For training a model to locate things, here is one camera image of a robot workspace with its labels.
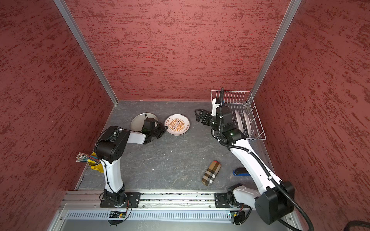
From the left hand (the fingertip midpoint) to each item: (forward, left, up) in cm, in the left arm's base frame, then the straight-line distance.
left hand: (169, 128), depth 102 cm
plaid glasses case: (-33, -26, +2) cm, 42 cm away
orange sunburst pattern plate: (+5, -6, -1) cm, 8 cm away
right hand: (-9, -20, +26) cm, 34 cm away
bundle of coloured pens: (-28, +41, +14) cm, 52 cm away
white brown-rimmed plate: (+5, +25, 0) cm, 25 cm away
